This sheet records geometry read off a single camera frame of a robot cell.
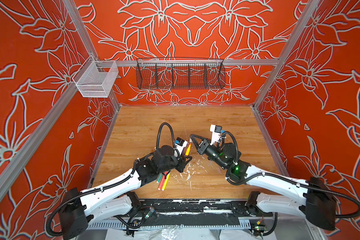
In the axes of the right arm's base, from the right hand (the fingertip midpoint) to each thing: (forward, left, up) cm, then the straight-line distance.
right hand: (188, 137), depth 66 cm
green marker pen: (-18, +12, -1) cm, 21 cm away
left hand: (-5, -1, -10) cm, 12 cm away
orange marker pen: (-3, 0, -7) cm, 7 cm away
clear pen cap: (-1, -1, -2) cm, 2 cm away
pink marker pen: (-10, +14, -29) cm, 34 cm away
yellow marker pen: (-11, +12, -29) cm, 33 cm away
